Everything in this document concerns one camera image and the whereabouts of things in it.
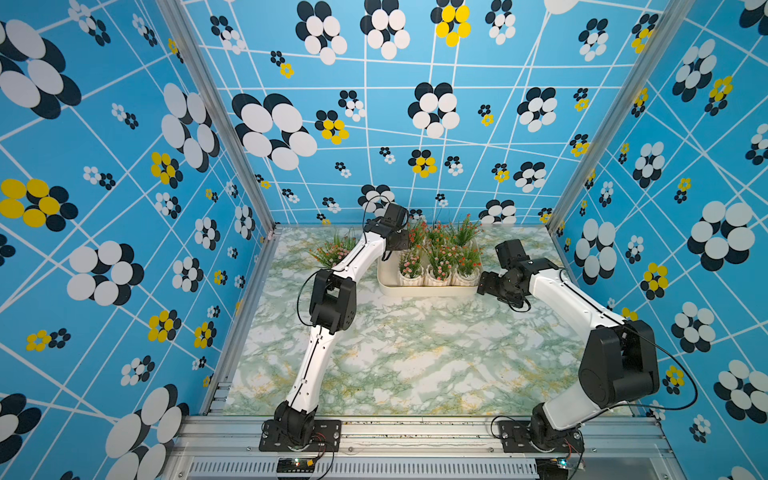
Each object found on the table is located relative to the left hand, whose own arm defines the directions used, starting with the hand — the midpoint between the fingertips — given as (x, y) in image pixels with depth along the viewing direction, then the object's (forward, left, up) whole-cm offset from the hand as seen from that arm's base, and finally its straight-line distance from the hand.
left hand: (405, 238), depth 105 cm
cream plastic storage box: (-12, +6, -10) cm, 16 cm away
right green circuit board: (-65, -35, -10) cm, 75 cm away
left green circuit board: (-65, +28, -12) cm, 72 cm away
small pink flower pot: (-4, -11, +5) cm, 13 cm away
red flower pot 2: (-16, -19, +5) cm, 26 cm away
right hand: (-22, -27, 0) cm, 35 cm away
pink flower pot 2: (-18, -10, +5) cm, 21 cm away
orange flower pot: (-2, -21, +6) cm, 22 cm away
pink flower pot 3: (-17, -1, +4) cm, 18 cm away
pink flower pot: (-11, +23, +5) cm, 27 cm away
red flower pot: (-2, -4, +6) cm, 7 cm away
